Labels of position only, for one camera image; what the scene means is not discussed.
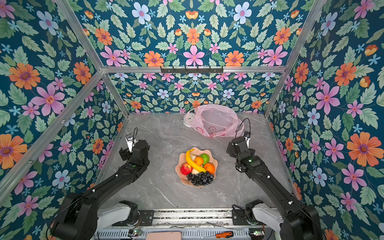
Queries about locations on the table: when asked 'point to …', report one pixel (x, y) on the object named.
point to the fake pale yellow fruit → (193, 157)
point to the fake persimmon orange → (209, 167)
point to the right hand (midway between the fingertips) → (238, 146)
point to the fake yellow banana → (192, 163)
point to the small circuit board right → (256, 232)
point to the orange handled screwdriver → (229, 234)
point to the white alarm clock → (187, 120)
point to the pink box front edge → (164, 235)
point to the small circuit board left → (134, 232)
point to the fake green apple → (205, 157)
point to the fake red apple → (186, 169)
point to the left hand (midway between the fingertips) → (133, 140)
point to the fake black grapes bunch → (202, 178)
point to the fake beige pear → (195, 171)
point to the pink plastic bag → (215, 120)
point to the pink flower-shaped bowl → (182, 159)
